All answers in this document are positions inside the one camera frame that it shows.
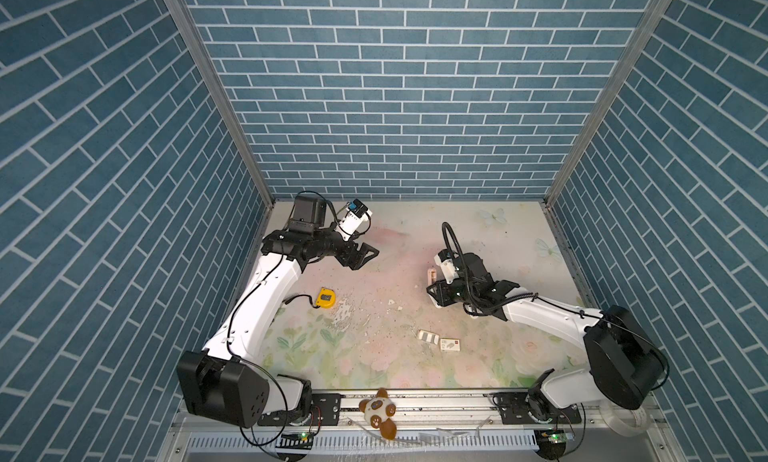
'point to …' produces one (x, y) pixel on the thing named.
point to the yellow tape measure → (326, 298)
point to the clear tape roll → (622, 420)
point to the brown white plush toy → (379, 412)
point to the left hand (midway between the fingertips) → (366, 241)
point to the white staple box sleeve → (450, 344)
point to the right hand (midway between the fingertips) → (428, 285)
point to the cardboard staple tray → (428, 336)
